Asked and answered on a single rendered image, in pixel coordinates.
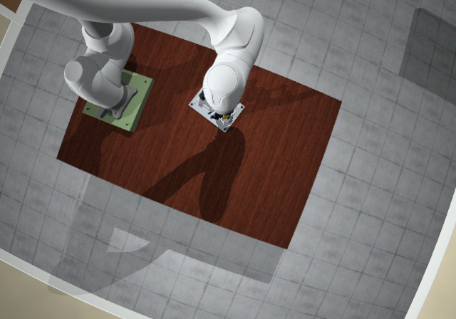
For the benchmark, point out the ball valve with yellow lever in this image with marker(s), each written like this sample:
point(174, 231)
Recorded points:
point(204, 102)

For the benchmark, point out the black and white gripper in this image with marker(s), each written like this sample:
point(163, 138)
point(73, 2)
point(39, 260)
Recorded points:
point(216, 116)

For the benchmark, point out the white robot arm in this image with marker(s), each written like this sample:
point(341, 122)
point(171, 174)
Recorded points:
point(236, 36)

